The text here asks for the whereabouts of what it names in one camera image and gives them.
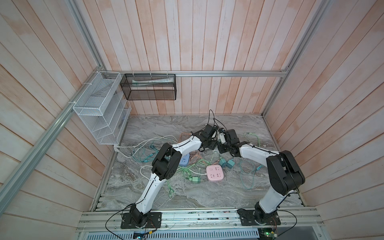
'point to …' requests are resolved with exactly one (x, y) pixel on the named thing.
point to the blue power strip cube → (185, 160)
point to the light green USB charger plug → (196, 179)
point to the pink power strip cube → (214, 173)
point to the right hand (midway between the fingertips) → (220, 143)
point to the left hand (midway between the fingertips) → (211, 143)
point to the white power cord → (124, 151)
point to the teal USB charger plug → (230, 163)
